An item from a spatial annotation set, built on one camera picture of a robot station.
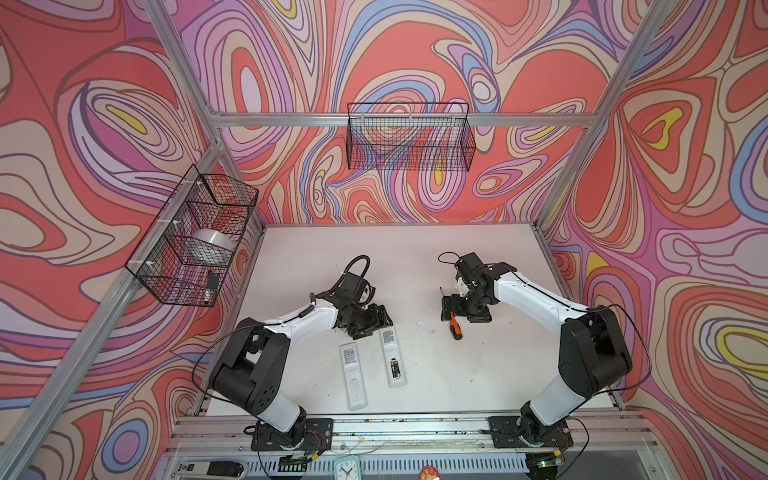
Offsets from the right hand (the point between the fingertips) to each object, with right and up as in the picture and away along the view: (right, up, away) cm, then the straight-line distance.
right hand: (460, 324), depth 87 cm
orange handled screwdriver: (-1, -1, +4) cm, 4 cm away
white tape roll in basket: (-65, +25, -13) cm, 71 cm away
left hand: (-21, 0, 0) cm, 21 cm away
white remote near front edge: (-30, -16, -7) cm, 35 cm away
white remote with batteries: (-19, -12, -5) cm, 23 cm away
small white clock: (-31, -29, -19) cm, 46 cm away
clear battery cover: (-9, -2, +6) cm, 11 cm away
